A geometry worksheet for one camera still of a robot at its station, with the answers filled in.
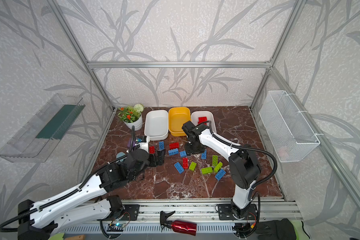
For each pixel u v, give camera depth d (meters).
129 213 0.73
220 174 0.85
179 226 0.67
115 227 0.72
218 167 0.87
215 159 0.91
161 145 0.96
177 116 1.09
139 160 0.51
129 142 0.96
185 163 0.89
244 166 0.47
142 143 0.62
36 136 0.64
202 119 1.12
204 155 0.92
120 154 0.95
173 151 0.94
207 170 0.87
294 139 0.60
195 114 1.10
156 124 1.05
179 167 0.88
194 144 0.73
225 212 0.73
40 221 0.40
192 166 0.89
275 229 0.68
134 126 1.02
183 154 0.94
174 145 0.97
